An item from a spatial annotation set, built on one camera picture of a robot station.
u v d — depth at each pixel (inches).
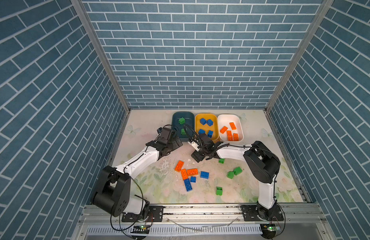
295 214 29.7
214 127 42.2
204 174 33.4
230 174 34.2
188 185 32.5
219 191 31.6
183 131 42.4
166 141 26.5
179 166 35.2
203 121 43.6
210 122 43.0
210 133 40.5
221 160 35.9
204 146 29.9
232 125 43.0
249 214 29.0
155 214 28.7
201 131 41.4
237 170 33.3
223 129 42.4
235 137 41.5
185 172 34.5
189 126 41.7
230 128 43.0
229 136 40.9
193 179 33.3
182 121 43.7
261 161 21.0
